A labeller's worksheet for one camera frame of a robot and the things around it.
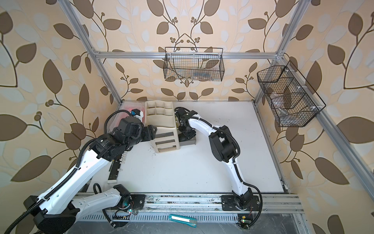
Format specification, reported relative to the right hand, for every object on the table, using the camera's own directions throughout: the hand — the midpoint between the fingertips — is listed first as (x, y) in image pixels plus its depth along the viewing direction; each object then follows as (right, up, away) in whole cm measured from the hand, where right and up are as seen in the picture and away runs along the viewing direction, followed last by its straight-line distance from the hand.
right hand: (182, 134), depth 98 cm
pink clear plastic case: (-49, +21, +25) cm, 59 cm away
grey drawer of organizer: (+6, -4, -8) cm, 11 cm away
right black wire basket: (+58, +19, -25) cm, 66 cm away
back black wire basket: (+8, +47, -2) cm, 48 cm away
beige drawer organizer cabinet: (-11, +13, -17) cm, 24 cm away
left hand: (-14, +7, -27) cm, 32 cm away
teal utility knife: (+5, -39, -29) cm, 48 cm away
